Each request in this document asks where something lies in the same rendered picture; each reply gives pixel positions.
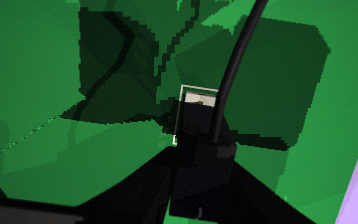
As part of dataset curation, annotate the green circuit board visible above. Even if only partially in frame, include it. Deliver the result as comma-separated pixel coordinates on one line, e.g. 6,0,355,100
0,0,358,224

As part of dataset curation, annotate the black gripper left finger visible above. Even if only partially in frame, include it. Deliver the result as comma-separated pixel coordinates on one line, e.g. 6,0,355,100
0,146,177,224

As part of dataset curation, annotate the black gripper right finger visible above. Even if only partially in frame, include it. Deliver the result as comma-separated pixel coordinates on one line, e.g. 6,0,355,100
217,161,317,224

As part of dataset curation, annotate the black cable with plug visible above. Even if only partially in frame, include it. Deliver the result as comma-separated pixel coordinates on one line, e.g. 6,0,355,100
169,0,269,223

